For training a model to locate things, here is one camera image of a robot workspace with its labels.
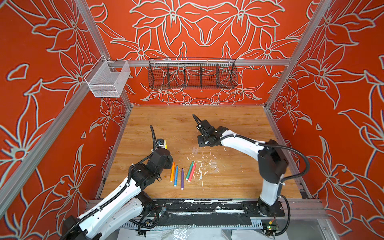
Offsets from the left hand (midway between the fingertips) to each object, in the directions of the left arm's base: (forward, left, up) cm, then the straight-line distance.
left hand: (167, 153), depth 78 cm
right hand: (+12, -17, -5) cm, 21 cm away
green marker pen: (-3, -12, -13) cm, 18 cm away
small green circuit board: (-28, -53, -14) cm, 61 cm away
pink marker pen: (-7, -13, -13) cm, 20 cm away
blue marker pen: (-8, -5, -13) cm, 16 cm away
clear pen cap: (+9, -16, -12) cm, 22 cm away
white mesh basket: (+43, +44, +17) cm, 63 cm away
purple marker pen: (-9, -9, -13) cm, 18 cm away
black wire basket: (+50, -11, +18) cm, 55 cm away
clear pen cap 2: (+2, -26, -13) cm, 29 cm away
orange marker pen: (-5, -2, -13) cm, 14 cm away
